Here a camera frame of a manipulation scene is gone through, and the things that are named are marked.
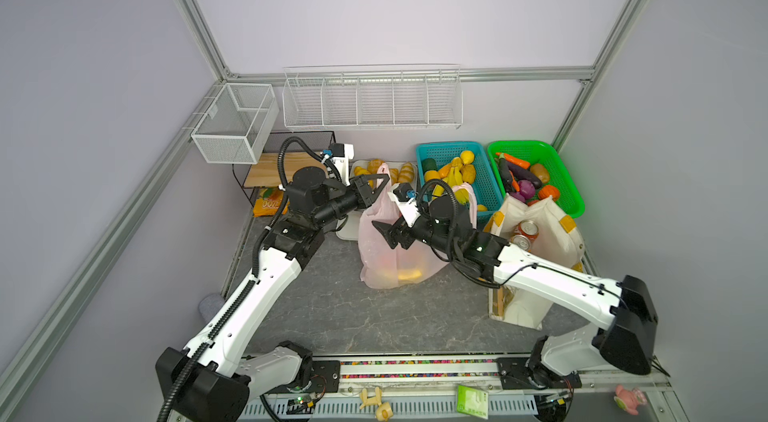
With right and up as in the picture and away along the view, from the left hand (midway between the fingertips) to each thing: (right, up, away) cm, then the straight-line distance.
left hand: (390, 182), depth 65 cm
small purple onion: (+48, -1, +41) cm, 63 cm away
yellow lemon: (+28, +11, +47) cm, 56 cm away
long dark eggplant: (+50, +5, +47) cm, 69 cm away
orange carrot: (+46, +11, +51) cm, 69 cm away
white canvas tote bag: (+45, -14, +23) cm, 52 cm away
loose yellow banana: (+23, +3, +47) cm, 53 cm away
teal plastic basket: (+34, 0, +39) cm, 52 cm away
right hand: (-1, -7, +5) cm, 8 cm away
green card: (+19, -51, +4) cm, 55 cm away
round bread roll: (-8, +8, +51) cm, 52 cm away
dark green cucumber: (+41, +5, +43) cm, 60 cm away
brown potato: (+56, +5, +47) cm, 74 cm away
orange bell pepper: (+55, -2, +40) cm, 68 cm away
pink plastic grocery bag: (-2, -22, +12) cm, 25 cm away
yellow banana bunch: (+7, -25, +16) cm, 30 cm away
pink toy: (+55, -50, +3) cm, 75 cm away
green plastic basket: (+58, +13, +51) cm, 79 cm away
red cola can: (+39, -15, +23) cm, 48 cm away
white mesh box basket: (-50, +18, +29) cm, 61 cm away
